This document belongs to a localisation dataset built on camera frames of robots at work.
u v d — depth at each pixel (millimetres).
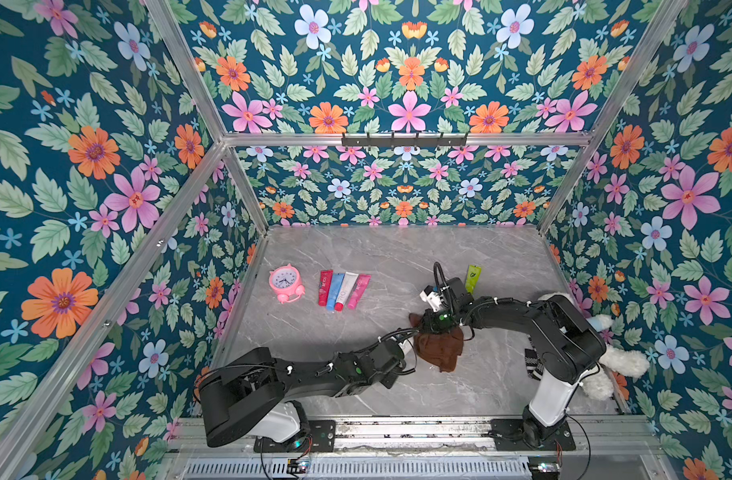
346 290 990
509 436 731
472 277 1043
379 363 661
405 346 887
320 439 738
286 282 1012
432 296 884
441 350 866
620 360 779
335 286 1014
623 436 755
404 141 913
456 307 762
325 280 1024
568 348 486
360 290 1009
